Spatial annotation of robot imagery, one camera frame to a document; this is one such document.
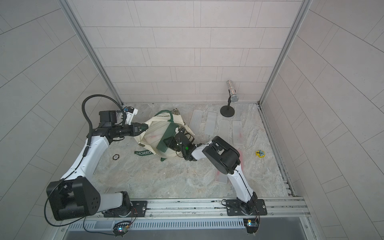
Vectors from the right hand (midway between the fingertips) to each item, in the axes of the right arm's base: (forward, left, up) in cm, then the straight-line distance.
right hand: (164, 141), depth 92 cm
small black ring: (-7, +28, -2) cm, 29 cm away
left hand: (0, +5, +17) cm, 18 cm away
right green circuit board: (-44, -44, -6) cm, 62 cm away
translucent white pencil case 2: (+17, -20, -3) cm, 27 cm away
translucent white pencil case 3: (+14, -31, -4) cm, 34 cm away
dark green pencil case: (+4, -4, +4) cm, 7 cm away
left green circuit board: (-42, +14, 0) cm, 44 cm away
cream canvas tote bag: (+7, -3, +16) cm, 18 cm away
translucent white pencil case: (+6, +6, +3) cm, 9 cm away
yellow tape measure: (-10, -58, -4) cm, 59 cm away
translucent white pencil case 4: (+7, -39, -4) cm, 40 cm away
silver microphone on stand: (+25, -45, -3) cm, 52 cm away
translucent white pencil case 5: (+6, -48, -4) cm, 49 cm away
